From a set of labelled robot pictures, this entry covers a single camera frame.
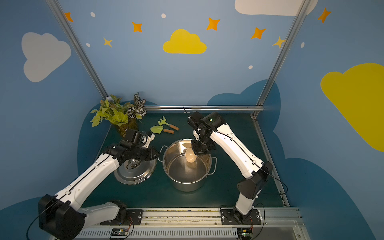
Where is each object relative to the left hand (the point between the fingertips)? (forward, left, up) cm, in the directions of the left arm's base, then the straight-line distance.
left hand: (161, 152), depth 79 cm
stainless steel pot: (-5, -12, -19) cm, 22 cm away
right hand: (-3, -21, +6) cm, 22 cm away
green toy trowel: (+30, +10, -18) cm, 36 cm away
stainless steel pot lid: (-3, +20, -19) cm, 27 cm away
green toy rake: (+37, +7, -17) cm, 42 cm away
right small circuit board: (-33, -44, -18) cm, 58 cm away
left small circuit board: (-34, +18, -19) cm, 43 cm away
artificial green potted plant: (+26, +28, 0) cm, 39 cm away
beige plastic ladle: (+6, -16, -14) cm, 22 cm away
